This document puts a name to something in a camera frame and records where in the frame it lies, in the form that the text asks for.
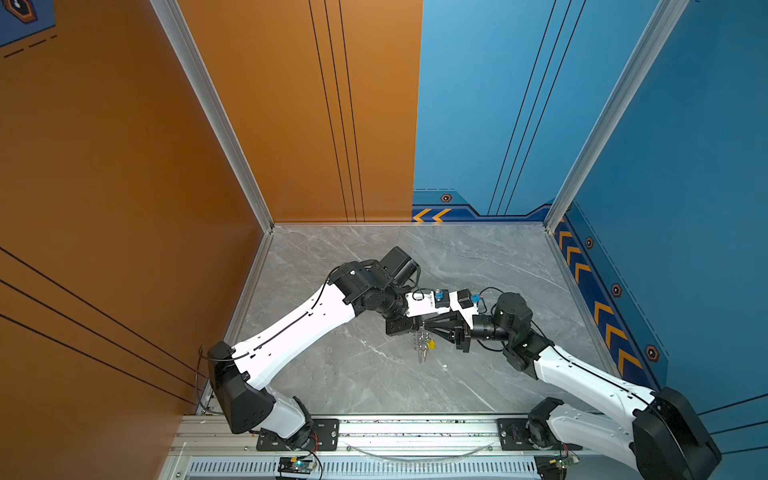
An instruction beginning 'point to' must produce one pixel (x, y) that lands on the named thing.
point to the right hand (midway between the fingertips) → (426, 327)
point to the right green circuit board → (554, 467)
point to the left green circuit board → (296, 465)
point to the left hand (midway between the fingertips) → (420, 316)
